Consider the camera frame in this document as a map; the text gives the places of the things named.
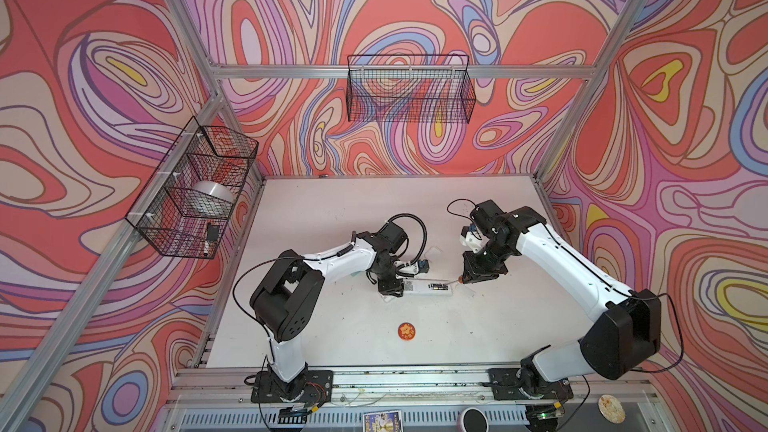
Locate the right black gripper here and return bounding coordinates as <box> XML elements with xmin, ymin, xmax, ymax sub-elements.
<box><xmin>461</xmin><ymin>237</ymin><xmax>513</xmax><ymax>284</ymax></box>

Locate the long remote battery cover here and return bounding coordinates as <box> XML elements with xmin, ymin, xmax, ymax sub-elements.
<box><xmin>457</xmin><ymin>285</ymin><xmax>476</xmax><ymax>298</ymax></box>

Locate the long white remote control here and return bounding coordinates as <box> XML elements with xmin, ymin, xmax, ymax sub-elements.
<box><xmin>403</xmin><ymin>279</ymin><xmax>452</xmax><ymax>297</ymax></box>

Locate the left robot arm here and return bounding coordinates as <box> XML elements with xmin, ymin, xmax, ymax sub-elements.
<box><xmin>239</xmin><ymin>213</ymin><xmax>429</xmax><ymax>405</ymax></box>

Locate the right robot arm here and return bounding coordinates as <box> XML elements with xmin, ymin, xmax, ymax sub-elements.
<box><xmin>459</xmin><ymin>200</ymin><xmax>682</xmax><ymax>399</ymax></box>

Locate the red round badge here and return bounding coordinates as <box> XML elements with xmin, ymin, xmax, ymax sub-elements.
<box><xmin>397</xmin><ymin>322</ymin><xmax>416</xmax><ymax>341</ymax></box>

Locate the colourful printed card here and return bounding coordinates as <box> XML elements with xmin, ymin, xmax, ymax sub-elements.
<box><xmin>363</xmin><ymin>410</ymin><xmax>403</xmax><ymax>432</ymax></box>

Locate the small black item in basket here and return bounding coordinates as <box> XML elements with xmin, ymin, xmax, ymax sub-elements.
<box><xmin>205</xmin><ymin>222</ymin><xmax>221</xmax><ymax>246</ymax></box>

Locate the white roll in basket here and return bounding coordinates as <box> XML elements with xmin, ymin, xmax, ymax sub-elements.
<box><xmin>187</xmin><ymin>181</ymin><xmax>235</xmax><ymax>219</ymax></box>

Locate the beige round disc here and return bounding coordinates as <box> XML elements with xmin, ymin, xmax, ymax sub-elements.
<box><xmin>597</xmin><ymin>394</ymin><xmax>626</xmax><ymax>424</ymax></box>

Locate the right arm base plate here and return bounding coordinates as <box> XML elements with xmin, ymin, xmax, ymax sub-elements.
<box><xmin>484</xmin><ymin>367</ymin><xmax>574</xmax><ymax>401</ymax></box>

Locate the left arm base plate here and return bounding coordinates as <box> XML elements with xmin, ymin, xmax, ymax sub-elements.
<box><xmin>248</xmin><ymin>369</ymin><xmax>334</xmax><ymax>405</ymax></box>

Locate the back black wire basket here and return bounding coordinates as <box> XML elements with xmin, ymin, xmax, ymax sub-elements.
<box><xmin>346</xmin><ymin>52</ymin><xmax>476</xmax><ymax>124</ymax></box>

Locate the black wire basket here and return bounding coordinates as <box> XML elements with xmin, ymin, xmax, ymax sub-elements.
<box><xmin>346</xmin><ymin>52</ymin><xmax>476</xmax><ymax>124</ymax></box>
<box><xmin>125</xmin><ymin>117</ymin><xmax>259</xmax><ymax>260</ymax></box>

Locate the left black wire basket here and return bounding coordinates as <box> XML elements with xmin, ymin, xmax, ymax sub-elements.
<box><xmin>125</xmin><ymin>117</ymin><xmax>259</xmax><ymax>260</ymax></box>

